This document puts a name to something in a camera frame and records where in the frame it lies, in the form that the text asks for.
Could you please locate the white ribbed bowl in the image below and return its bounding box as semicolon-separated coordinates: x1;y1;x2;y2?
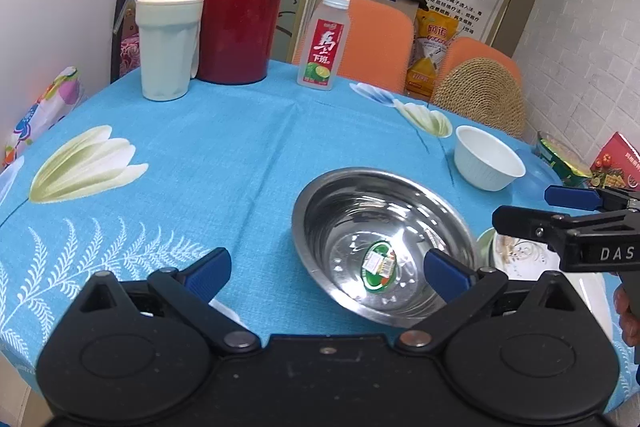
454;126;526;192

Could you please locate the red cracker box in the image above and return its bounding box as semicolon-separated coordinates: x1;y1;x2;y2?
590;132;640;191

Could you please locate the woven straw cushion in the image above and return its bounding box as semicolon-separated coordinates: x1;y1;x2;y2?
432;58;525;139

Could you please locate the orange chair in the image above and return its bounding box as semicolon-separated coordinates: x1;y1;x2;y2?
292;0;417;96
436;37;522;84

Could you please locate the white travel mug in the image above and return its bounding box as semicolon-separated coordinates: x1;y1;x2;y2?
136;0;204;102

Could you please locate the stainless steel bowl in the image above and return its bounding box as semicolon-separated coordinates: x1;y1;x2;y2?
292;168;486;329

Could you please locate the orange chair left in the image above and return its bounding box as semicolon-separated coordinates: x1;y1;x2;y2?
292;0;417;96

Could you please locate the clear juice bottle red label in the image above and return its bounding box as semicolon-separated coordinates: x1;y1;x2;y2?
297;0;350;90

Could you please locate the yellow snack bag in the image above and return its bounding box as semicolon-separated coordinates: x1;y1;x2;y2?
405;9;459;100

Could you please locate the blue floral tablecloth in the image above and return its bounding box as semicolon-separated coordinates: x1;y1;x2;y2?
0;58;640;413

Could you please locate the orange chair right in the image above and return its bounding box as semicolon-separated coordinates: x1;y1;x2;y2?
436;37;522;84

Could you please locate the colourful floral cloth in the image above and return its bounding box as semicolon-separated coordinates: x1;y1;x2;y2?
1;66;84;168

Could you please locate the green instant noodle bowl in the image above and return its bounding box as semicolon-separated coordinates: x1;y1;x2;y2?
535;131;592;187

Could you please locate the right hand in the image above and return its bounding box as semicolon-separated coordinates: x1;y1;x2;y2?
614;285;640;347

